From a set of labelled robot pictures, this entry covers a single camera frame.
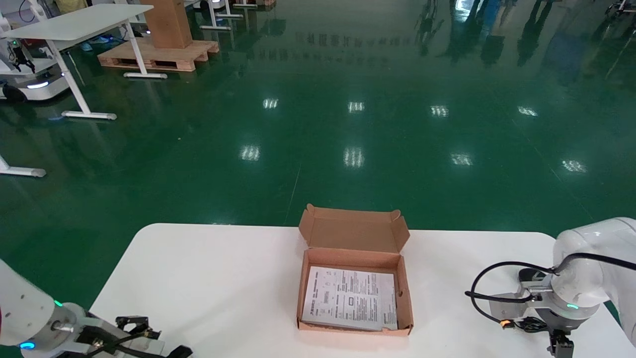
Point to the white table frame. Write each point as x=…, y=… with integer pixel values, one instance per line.
x=216, y=25

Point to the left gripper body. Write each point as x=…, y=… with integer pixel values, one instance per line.
x=94, y=338

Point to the wooden pallet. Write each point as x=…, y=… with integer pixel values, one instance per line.
x=169, y=57

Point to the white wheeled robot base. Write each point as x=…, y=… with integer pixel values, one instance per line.
x=35, y=84

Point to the white desk with T-legs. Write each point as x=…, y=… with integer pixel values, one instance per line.
x=79, y=22

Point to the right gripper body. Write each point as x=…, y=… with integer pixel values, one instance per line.
x=521, y=301

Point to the tall cardboard carton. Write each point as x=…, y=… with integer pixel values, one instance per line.
x=166, y=22

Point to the open cardboard storage box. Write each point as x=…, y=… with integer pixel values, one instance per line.
x=355, y=233

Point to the white table foot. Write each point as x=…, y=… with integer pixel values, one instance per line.
x=22, y=172

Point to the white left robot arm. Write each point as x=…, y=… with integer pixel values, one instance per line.
x=20, y=308

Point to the printed instruction sheet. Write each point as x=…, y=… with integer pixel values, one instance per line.
x=348, y=298

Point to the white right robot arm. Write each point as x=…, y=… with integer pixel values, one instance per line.
x=596, y=258

